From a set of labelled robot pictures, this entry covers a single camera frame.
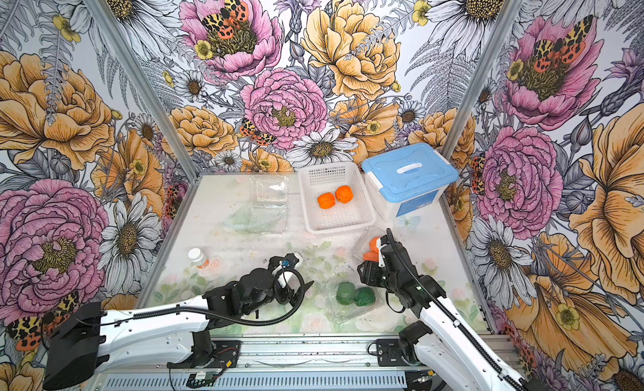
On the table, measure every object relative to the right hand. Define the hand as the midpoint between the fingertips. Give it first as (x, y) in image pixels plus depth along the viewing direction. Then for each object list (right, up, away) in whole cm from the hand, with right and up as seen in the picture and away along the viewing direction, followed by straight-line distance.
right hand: (365, 276), depth 79 cm
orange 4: (+4, +3, +14) cm, 15 cm away
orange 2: (-5, +26, +28) cm, 38 cm away
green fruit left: (-6, -6, +1) cm, 8 cm away
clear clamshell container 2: (+1, +6, +17) cm, 18 cm away
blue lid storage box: (+19, +30, +17) cm, 39 cm away
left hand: (-21, +1, -1) cm, 21 cm away
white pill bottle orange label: (-56, +4, +8) cm, 57 cm away
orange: (-13, +23, +26) cm, 37 cm away
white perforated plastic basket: (-18, +32, +36) cm, 52 cm away
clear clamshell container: (-38, +18, +29) cm, 51 cm away
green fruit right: (0, -6, 0) cm, 6 cm away
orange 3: (+5, +7, +15) cm, 17 cm away
